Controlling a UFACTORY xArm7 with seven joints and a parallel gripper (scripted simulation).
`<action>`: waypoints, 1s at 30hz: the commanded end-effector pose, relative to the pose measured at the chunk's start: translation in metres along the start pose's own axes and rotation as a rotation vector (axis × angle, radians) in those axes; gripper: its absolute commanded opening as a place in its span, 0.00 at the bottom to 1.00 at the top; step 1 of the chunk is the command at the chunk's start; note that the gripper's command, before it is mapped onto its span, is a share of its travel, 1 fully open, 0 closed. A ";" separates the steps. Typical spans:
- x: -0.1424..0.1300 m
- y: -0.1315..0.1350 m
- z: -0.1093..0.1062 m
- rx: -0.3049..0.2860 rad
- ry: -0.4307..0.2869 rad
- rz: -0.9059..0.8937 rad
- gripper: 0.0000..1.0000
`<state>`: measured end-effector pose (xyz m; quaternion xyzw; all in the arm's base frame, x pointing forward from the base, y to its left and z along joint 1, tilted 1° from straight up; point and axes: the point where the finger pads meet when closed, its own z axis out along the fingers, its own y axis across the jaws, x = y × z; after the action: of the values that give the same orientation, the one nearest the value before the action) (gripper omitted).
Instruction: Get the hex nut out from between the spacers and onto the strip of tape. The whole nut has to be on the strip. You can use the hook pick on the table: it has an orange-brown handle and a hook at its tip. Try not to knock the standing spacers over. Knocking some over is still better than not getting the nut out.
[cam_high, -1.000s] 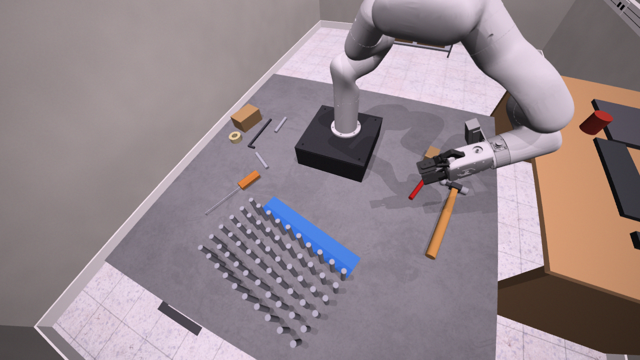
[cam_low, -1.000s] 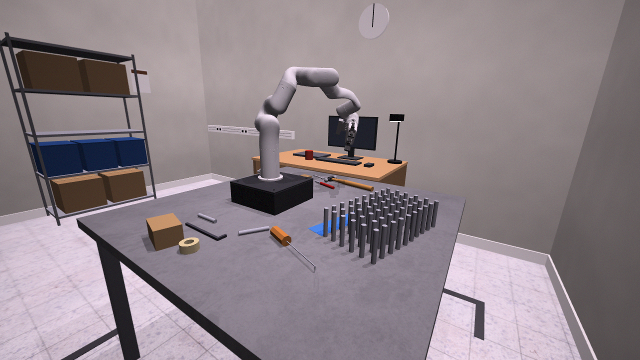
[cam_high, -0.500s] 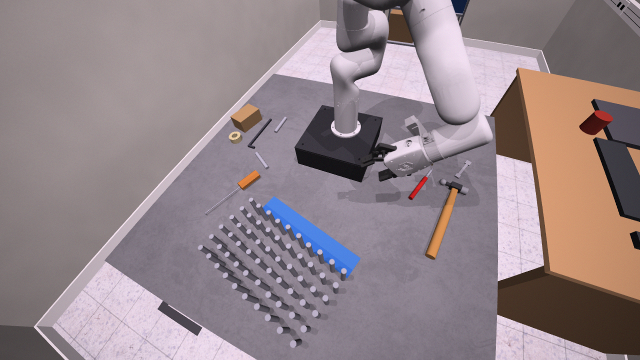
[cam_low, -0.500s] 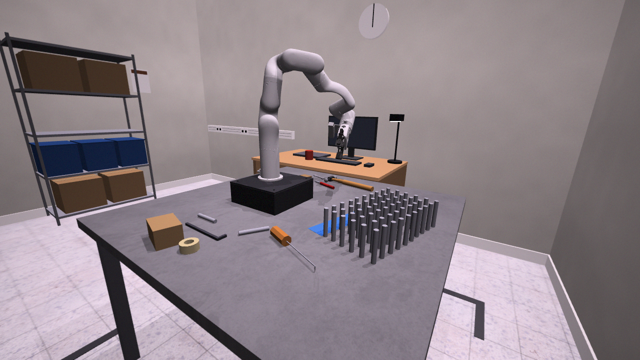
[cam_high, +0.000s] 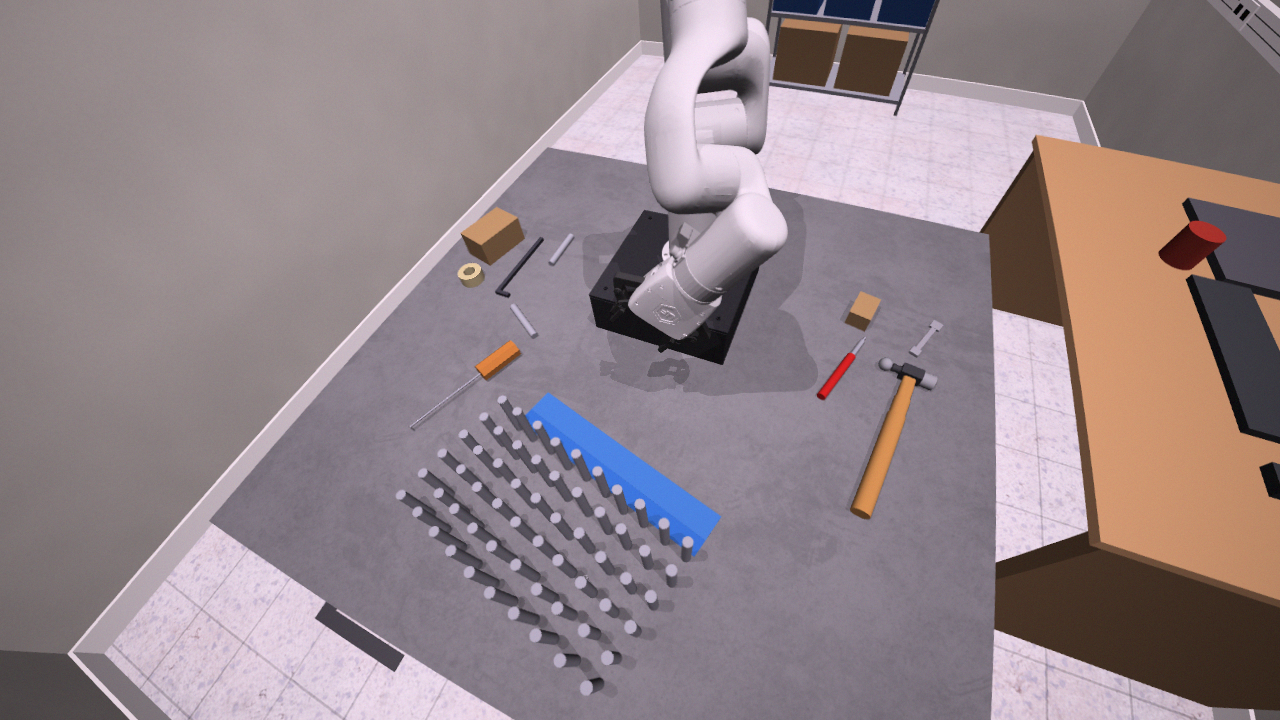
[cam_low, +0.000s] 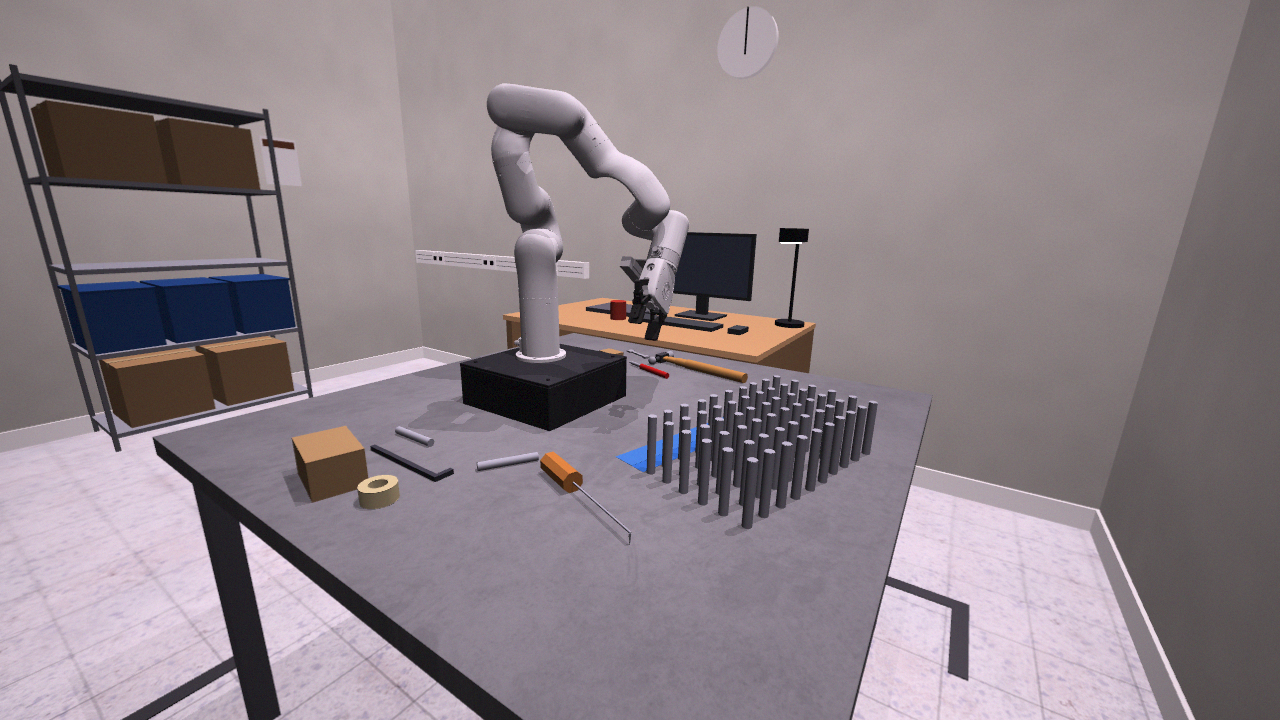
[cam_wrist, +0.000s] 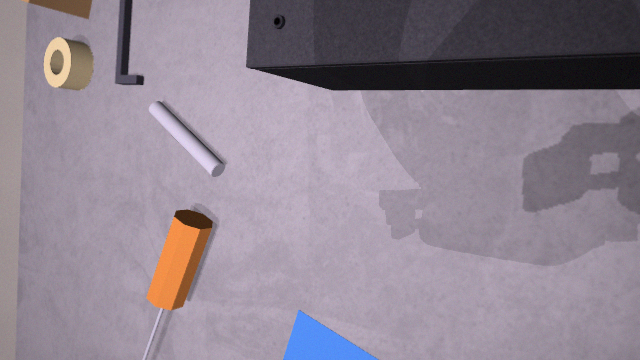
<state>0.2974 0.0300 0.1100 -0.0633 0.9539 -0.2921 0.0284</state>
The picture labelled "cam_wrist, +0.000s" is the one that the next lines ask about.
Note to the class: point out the beige cylindrical ring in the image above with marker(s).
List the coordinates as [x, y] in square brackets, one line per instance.
[68, 64]

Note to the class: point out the grey cylinder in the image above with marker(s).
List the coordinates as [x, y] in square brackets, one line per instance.
[187, 139]

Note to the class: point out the dark grey l-shaped bar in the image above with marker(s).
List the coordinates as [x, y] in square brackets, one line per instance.
[123, 47]

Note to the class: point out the brown cardboard box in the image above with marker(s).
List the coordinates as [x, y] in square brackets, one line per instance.
[80, 8]

